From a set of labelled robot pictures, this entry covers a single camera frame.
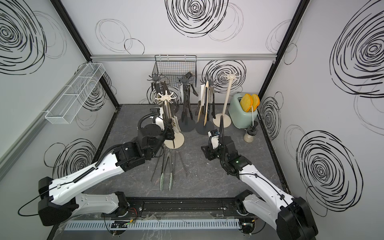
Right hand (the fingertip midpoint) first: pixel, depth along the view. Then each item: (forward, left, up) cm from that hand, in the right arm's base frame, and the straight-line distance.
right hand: (206, 146), depth 80 cm
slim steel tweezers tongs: (+3, +19, -14) cm, 24 cm away
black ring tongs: (+19, +11, +13) cm, 25 cm away
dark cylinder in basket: (+40, +11, +18) cm, 46 cm away
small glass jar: (+15, -30, -13) cm, 36 cm away
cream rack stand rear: (+32, -17, -17) cm, 40 cm away
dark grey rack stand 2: (+23, -1, -14) cm, 27 cm away
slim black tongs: (+19, -4, +12) cm, 23 cm away
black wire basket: (+46, +20, +20) cm, 54 cm away
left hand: (+2, +16, +21) cm, 26 cm away
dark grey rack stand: (+25, +14, -15) cm, 32 cm away
